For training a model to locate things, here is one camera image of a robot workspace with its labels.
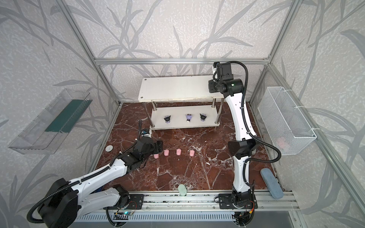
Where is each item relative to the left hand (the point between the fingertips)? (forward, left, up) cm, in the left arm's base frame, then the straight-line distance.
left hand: (158, 142), depth 85 cm
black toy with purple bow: (+20, -28, 0) cm, 35 cm away
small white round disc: (+1, +35, -11) cm, 37 cm away
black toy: (+18, -3, 0) cm, 18 cm away
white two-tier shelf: (+46, -7, -11) cm, 48 cm away
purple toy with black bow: (+21, -18, -2) cm, 28 cm away
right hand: (+24, -32, +27) cm, 48 cm away
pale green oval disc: (-24, -15, -7) cm, 30 cm away
